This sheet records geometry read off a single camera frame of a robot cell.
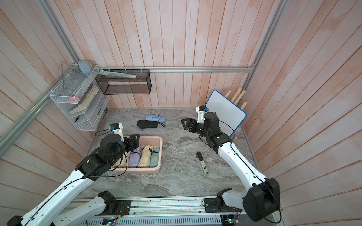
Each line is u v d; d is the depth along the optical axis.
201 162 0.86
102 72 0.90
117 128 0.61
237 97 0.87
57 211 0.41
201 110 0.69
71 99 0.73
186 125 0.68
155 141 0.88
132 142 0.62
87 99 0.81
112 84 1.05
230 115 0.59
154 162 0.84
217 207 0.73
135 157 0.83
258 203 0.39
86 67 0.82
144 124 1.07
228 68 0.95
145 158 0.82
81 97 0.76
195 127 0.68
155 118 1.11
